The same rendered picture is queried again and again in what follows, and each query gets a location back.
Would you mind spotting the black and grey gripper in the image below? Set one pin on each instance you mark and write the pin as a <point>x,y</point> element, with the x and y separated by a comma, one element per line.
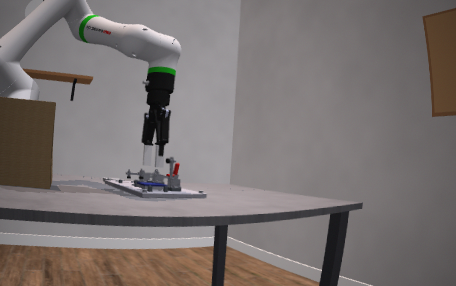
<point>157,102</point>

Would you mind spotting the blue rectangular plate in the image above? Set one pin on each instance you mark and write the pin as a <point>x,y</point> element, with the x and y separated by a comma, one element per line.
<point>155,186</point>

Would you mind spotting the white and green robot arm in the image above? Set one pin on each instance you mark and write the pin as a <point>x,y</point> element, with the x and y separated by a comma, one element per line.
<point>137,41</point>

